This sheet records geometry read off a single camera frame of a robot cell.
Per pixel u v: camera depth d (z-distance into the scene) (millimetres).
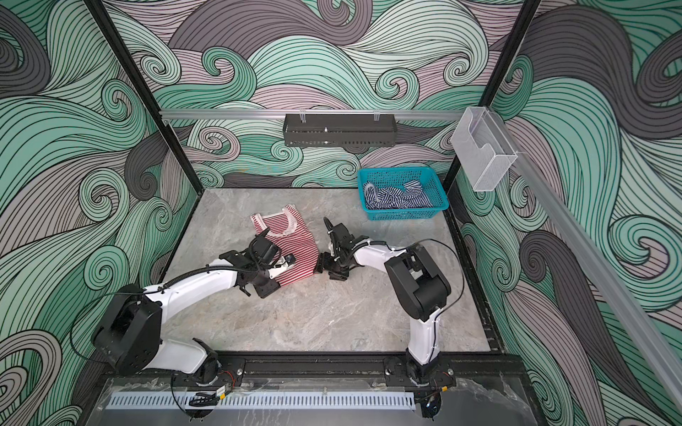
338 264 728
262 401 697
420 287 493
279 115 931
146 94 882
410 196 1145
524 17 713
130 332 418
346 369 745
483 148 795
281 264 765
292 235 1035
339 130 949
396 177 1180
